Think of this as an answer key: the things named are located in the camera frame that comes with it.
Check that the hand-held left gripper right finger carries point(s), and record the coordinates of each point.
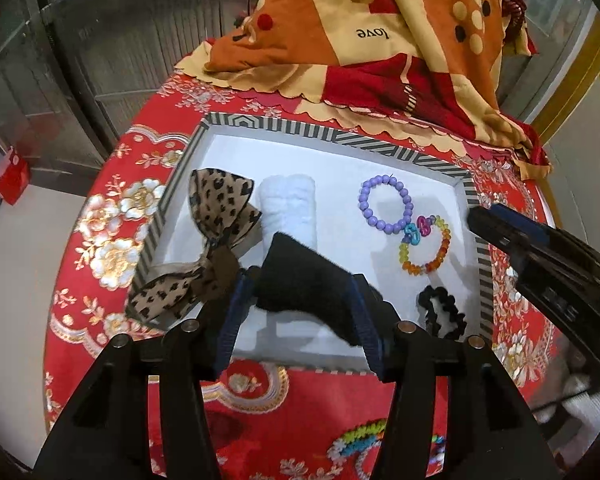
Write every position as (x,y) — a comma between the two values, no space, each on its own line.
(366,322)

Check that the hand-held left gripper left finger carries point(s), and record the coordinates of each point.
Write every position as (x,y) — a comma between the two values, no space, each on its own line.
(232,322)

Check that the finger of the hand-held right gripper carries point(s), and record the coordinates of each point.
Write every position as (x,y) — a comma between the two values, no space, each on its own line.
(505,232)

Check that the black scrunchie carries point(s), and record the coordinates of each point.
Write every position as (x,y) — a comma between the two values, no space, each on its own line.
(430,317)

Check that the leopard print hair bow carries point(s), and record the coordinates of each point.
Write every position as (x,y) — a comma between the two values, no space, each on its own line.
(215,210)

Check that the white towel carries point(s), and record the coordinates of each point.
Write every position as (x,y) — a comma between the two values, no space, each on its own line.
(287,205)

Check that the striped cardboard box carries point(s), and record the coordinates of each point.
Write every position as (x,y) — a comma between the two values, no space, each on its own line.
(330,135)

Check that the person's right hand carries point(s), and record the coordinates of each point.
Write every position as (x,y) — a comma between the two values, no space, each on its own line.
(585,402)

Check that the red floral tablecloth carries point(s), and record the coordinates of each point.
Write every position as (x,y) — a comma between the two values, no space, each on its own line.
(105,260)

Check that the red paper bag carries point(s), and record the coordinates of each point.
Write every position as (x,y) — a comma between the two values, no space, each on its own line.
(7,177)

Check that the orange patterned blanket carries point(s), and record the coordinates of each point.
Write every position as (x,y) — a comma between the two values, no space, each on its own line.
(330,25)

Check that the yellow wooden door frame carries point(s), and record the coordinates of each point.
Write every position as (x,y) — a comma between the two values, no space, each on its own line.
(570,95)

